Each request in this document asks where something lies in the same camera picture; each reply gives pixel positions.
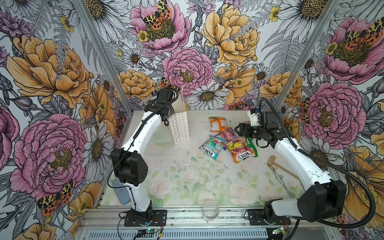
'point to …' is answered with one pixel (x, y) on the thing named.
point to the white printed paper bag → (179, 122)
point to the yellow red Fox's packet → (239, 150)
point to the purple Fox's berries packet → (228, 134)
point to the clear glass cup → (210, 211)
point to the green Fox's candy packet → (250, 146)
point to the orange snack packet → (218, 123)
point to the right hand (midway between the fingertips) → (241, 133)
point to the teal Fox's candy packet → (212, 146)
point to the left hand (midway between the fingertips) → (165, 114)
